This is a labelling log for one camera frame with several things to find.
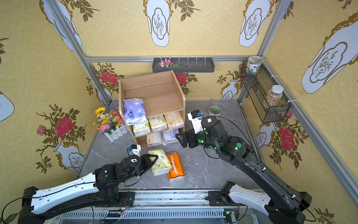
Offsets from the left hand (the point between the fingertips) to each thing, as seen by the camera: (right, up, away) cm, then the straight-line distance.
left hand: (154, 156), depth 74 cm
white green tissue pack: (-8, +14, +4) cm, 17 cm away
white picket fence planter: (-29, +10, +22) cm, 38 cm away
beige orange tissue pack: (+10, +19, +7) cm, 23 cm away
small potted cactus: (+39, +25, +29) cm, 55 cm away
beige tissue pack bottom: (-3, +6, +16) cm, 17 cm away
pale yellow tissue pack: (0, +18, +6) cm, 19 cm away
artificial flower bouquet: (-32, +17, +14) cm, 39 cm away
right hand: (+16, +15, -9) cm, 23 cm away
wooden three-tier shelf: (-1, +27, +1) cm, 27 cm away
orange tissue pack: (+11, -10, +2) cm, 15 cm away
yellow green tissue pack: (+5, -3, -4) cm, 7 cm away
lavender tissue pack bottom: (+7, +8, +16) cm, 19 cm away
